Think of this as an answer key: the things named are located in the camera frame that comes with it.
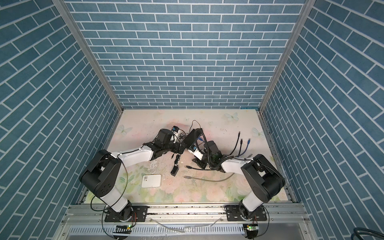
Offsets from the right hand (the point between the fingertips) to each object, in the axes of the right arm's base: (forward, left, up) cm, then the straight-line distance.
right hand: (193, 156), depth 90 cm
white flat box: (-16, +22, -2) cm, 28 cm away
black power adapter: (-8, +10, -2) cm, 13 cm away
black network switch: (+15, +2, -1) cm, 15 cm away
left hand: (+7, +9, +4) cm, 11 cm away
